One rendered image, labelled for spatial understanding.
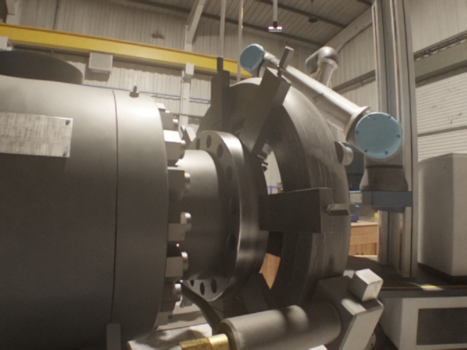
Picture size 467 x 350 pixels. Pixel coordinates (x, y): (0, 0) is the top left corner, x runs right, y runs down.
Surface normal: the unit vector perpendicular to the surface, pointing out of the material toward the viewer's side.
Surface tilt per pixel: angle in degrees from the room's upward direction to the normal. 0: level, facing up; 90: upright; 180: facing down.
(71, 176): 76
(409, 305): 90
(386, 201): 90
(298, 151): 90
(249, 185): 71
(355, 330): 113
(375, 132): 93
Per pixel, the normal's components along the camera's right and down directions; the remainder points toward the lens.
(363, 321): 0.46, 0.34
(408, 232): -0.06, -0.07
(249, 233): 0.50, 0.07
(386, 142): -0.40, -0.02
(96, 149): 0.47, -0.47
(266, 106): -0.87, -0.05
